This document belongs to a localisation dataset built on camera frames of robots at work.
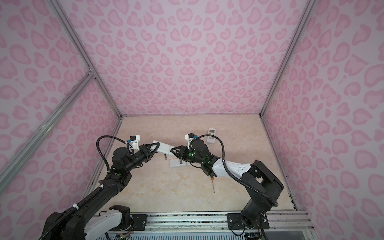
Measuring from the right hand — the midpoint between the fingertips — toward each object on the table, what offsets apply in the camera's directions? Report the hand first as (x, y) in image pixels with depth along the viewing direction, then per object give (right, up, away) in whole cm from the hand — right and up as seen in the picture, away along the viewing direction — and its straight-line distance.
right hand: (172, 151), depth 78 cm
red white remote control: (+1, -9, +15) cm, 18 cm away
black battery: (-8, -6, +20) cm, 22 cm away
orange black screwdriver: (+22, -18, +10) cm, 30 cm away
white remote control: (-5, +2, +1) cm, 5 cm away
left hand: (-6, +4, -2) cm, 8 cm away
